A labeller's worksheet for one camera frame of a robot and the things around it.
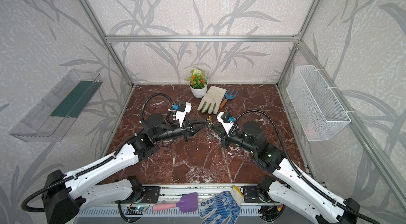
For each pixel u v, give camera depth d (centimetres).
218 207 71
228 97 112
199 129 62
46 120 63
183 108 57
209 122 63
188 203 72
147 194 73
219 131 59
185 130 56
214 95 113
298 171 45
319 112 63
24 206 39
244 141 53
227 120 54
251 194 74
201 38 98
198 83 101
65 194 39
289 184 46
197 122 60
